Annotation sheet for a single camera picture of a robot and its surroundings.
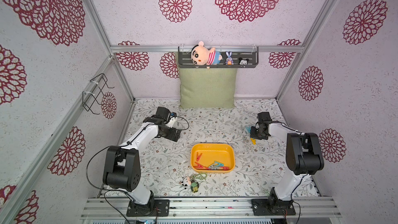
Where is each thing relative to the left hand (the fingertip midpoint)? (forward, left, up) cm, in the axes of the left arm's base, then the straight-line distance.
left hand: (171, 134), depth 91 cm
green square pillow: (+29, -22, +9) cm, 38 cm away
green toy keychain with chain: (-25, -14, -7) cm, 30 cm away
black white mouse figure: (+35, -43, +25) cm, 61 cm away
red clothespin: (-10, -16, -8) cm, 20 cm away
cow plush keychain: (-25, -10, -6) cm, 27 cm away
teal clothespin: (-15, -28, -8) cm, 32 cm away
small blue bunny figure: (+35, -34, +27) cm, 56 cm away
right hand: (+6, -51, -7) cm, 52 cm away
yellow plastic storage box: (-8, -31, -9) cm, 33 cm away
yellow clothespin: (-1, -50, -7) cm, 50 cm away
